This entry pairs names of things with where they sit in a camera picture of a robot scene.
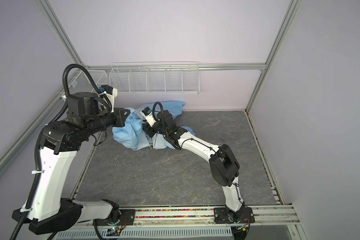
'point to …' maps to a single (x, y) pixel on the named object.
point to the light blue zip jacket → (133, 135)
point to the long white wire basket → (179, 77)
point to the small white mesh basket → (84, 81)
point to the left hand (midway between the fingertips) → (129, 114)
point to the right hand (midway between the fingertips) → (141, 123)
